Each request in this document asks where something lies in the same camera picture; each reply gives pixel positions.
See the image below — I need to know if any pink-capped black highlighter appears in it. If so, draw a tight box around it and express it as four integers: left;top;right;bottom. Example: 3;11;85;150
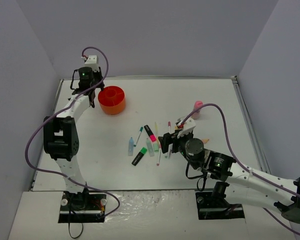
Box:
143;125;157;143

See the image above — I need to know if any green-capped black highlighter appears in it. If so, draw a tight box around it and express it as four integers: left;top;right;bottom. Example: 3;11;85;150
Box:
131;147;148;166

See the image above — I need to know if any pink-capped white pen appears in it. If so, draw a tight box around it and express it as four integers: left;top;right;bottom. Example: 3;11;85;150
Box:
156;146;162;167

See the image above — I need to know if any teal-capped white marker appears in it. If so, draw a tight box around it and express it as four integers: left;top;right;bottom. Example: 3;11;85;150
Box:
133;126;143;147

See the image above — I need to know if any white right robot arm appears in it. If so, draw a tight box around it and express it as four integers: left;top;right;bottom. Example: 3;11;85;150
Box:
158;132;300;224

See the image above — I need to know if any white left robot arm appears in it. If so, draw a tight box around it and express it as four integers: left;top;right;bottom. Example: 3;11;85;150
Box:
43;66;104;209

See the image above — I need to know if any green-capped white pen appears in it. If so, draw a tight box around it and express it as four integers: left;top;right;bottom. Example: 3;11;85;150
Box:
164;148;171;159

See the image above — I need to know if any yellow thin pen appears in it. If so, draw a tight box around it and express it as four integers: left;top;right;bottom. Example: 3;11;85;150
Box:
154;121;159;137

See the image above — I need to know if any light green highlighter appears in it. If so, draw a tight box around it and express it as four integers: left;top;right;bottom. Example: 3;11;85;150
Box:
146;138;155;157

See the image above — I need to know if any magenta-capped white pen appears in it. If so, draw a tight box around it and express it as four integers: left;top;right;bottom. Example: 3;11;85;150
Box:
168;121;171;133

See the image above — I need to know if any orange round desk organizer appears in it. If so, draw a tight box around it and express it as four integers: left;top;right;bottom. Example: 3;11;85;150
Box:
97;86;126;115

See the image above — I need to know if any light blue highlighter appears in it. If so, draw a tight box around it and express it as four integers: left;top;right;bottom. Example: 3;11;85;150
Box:
128;137;134;156

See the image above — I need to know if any pink-capped clear bottle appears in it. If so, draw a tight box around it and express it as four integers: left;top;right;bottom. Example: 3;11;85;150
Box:
191;100;203;120

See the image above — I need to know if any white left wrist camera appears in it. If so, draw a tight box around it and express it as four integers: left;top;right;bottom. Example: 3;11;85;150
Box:
81;55;99;73

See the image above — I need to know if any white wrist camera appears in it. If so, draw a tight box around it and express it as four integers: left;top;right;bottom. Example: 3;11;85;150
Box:
175;116;196;139
81;55;99;73

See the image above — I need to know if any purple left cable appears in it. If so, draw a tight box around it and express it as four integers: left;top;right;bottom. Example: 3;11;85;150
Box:
24;46;121;217

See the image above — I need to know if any purple cable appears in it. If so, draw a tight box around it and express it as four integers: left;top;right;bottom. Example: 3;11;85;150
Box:
181;103;300;238
24;46;121;217

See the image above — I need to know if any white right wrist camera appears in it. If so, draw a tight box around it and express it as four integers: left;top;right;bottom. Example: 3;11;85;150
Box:
175;116;196;139

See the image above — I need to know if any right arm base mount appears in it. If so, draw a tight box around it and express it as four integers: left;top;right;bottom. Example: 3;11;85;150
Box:
195;179;245;221

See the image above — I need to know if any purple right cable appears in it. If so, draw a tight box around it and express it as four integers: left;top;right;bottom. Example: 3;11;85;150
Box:
181;103;300;238

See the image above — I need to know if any aluminium table edge rail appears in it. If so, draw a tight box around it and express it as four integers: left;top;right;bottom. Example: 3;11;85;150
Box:
231;75;271;174

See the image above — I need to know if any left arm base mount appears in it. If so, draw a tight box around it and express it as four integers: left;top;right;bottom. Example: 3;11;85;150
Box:
57;191;108;239

